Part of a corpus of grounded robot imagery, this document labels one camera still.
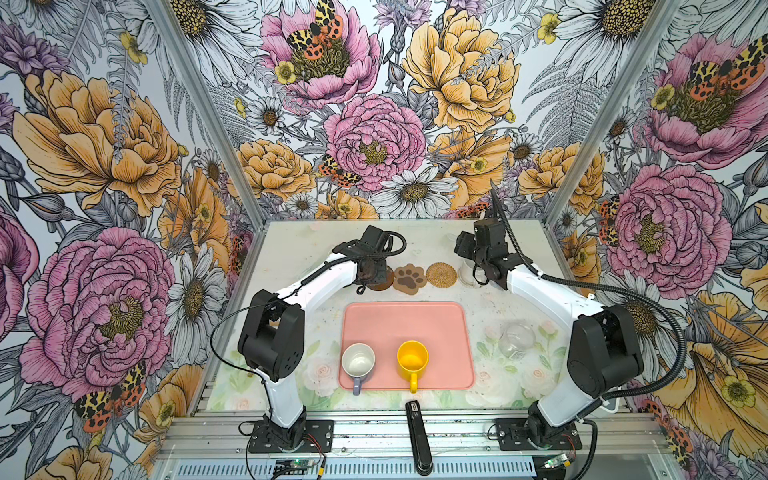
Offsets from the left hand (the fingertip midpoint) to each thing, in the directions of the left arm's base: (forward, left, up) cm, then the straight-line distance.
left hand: (373, 282), depth 91 cm
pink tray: (-9, -22, -12) cm, 26 cm away
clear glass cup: (-14, -42, -10) cm, 46 cm away
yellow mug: (-19, -11, -9) cm, 24 cm away
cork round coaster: (+10, -23, -10) cm, 27 cm away
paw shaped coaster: (+9, -12, -11) cm, 18 cm away
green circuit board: (-43, +18, -11) cm, 48 cm away
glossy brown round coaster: (+6, -4, -10) cm, 12 cm away
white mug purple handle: (-20, +4, -9) cm, 22 cm away
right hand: (+8, -28, +7) cm, 30 cm away
